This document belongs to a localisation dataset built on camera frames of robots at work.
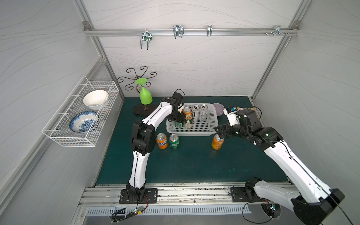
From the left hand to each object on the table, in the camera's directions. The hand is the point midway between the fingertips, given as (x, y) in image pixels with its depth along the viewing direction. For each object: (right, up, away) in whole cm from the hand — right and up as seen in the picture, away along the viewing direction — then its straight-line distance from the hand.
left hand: (180, 120), depth 94 cm
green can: (-2, -4, +4) cm, 6 cm away
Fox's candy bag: (+53, +7, +13) cm, 55 cm away
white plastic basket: (+14, -7, +7) cm, 17 cm away
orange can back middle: (+4, +6, +4) cm, 9 cm away
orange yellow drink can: (+23, -13, -10) cm, 28 cm away
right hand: (+24, -1, -21) cm, 32 cm away
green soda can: (-4, -12, -10) cm, 16 cm away
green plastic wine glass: (-24, +16, -1) cm, 28 cm away
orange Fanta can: (-11, -13, -10) cm, 19 cm away
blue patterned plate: (-45, +1, -29) cm, 54 cm away
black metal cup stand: (-28, +9, +16) cm, 33 cm away
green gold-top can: (+6, -1, -1) cm, 6 cm away
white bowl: (-46, +13, -20) cm, 52 cm away
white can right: (+16, +5, +2) cm, 17 cm away
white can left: (+11, +4, +2) cm, 12 cm away
